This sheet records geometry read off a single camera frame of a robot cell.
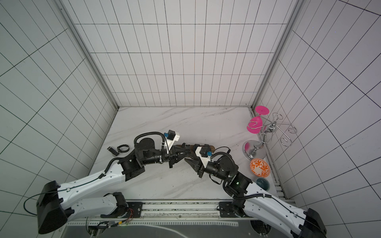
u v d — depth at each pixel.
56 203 0.39
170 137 0.57
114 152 0.93
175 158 0.61
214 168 0.59
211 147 0.87
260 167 0.86
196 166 0.59
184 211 0.74
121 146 0.95
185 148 0.62
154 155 0.57
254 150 0.92
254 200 0.51
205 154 0.55
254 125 0.75
